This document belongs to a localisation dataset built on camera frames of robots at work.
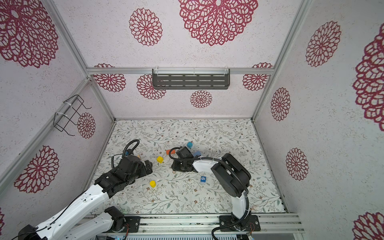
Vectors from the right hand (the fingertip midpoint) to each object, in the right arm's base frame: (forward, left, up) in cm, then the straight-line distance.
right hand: (172, 165), depth 92 cm
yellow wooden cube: (+4, +8, -1) cm, 9 cm away
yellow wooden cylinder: (-12, +10, 0) cm, 15 cm away
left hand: (-8, +12, +10) cm, 18 cm away
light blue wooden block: (+11, -15, -3) cm, 19 cm away
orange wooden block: (+10, +5, -1) cm, 11 cm away
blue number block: (-8, -19, -2) cm, 21 cm away
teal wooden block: (+18, -10, -3) cm, 21 cm away
